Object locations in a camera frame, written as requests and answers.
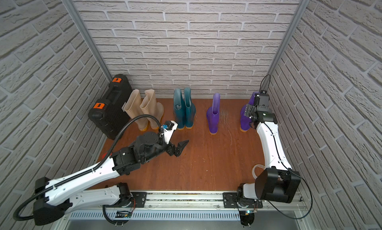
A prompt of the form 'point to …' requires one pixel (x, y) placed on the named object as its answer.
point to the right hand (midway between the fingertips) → (260, 110)
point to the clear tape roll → (253, 170)
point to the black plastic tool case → (106, 114)
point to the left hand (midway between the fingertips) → (183, 134)
